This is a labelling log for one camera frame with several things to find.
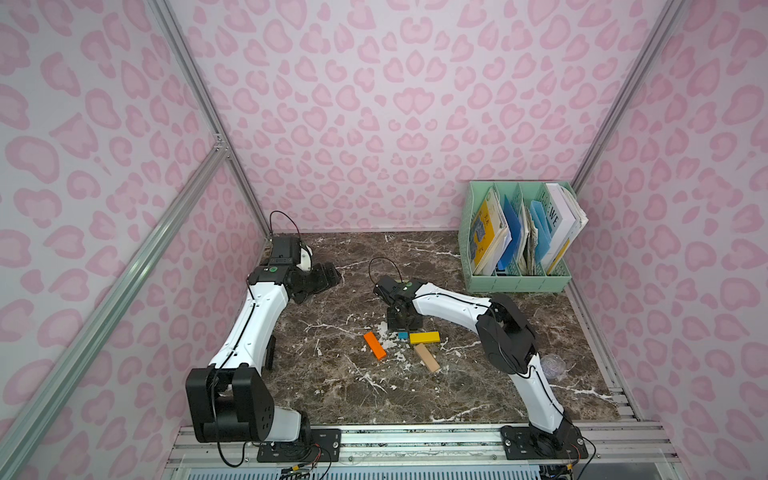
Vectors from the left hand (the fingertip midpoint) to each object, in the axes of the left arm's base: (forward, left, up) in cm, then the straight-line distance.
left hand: (329, 276), depth 84 cm
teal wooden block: (-10, -21, -17) cm, 29 cm away
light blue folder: (+14, -62, +6) cm, 63 cm away
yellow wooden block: (-10, -27, -17) cm, 34 cm away
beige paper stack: (+11, -59, 0) cm, 60 cm away
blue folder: (+15, -55, +3) cm, 57 cm away
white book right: (+16, -69, +7) cm, 71 cm away
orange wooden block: (-12, -12, -18) cm, 25 cm away
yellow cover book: (+19, -48, +1) cm, 52 cm away
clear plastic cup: (-19, -63, -17) cm, 68 cm away
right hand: (-7, -19, -18) cm, 27 cm away
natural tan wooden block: (-17, -28, -18) cm, 38 cm away
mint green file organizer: (+7, -49, -11) cm, 50 cm away
